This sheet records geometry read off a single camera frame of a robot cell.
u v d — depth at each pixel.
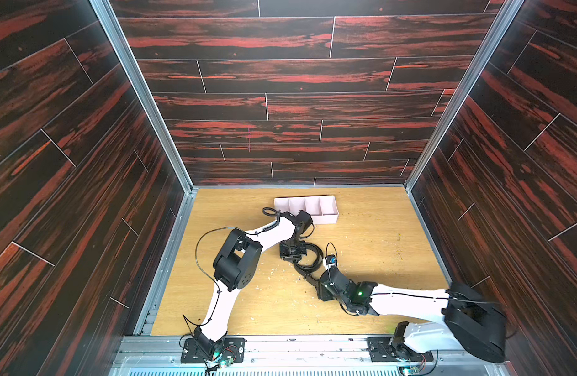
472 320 0.43
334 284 0.64
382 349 0.73
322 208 1.10
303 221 0.85
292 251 0.81
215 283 0.57
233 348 0.73
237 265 0.55
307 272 0.87
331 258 0.77
